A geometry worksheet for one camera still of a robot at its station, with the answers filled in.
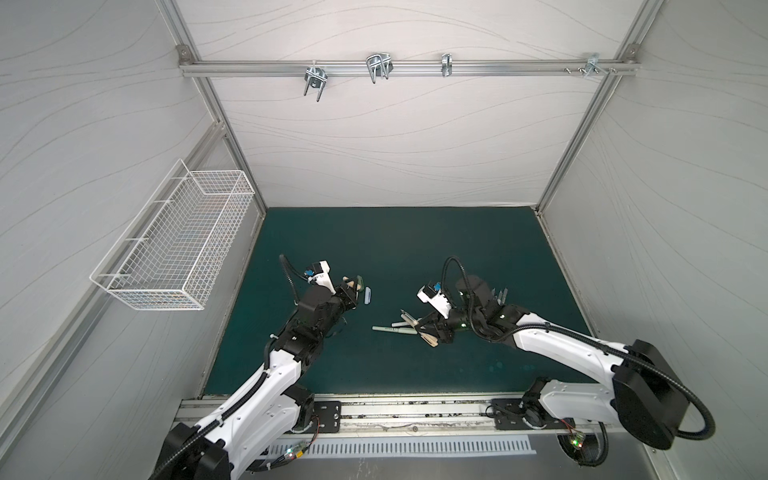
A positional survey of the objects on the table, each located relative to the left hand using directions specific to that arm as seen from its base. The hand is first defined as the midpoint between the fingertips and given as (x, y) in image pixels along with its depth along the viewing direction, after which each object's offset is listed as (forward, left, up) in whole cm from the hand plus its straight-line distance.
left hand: (361, 274), depth 80 cm
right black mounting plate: (-31, -40, -9) cm, 51 cm away
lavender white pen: (+5, -45, -17) cm, 49 cm away
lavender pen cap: (+4, -1, -17) cm, 18 cm away
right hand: (-9, -17, -6) cm, 20 cm away
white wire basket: (-2, +42, +14) cm, 45 cm away
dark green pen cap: (+8, +2, -17) cm, 19 cm away
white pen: (-7, -11, -15) cm, 20 cm away
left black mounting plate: (-31, +6, -17) cm, 36 cm away
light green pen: (-9, -13, -16) cm, 23 cm away
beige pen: (-10, -13, -4) cm, 17 cm away
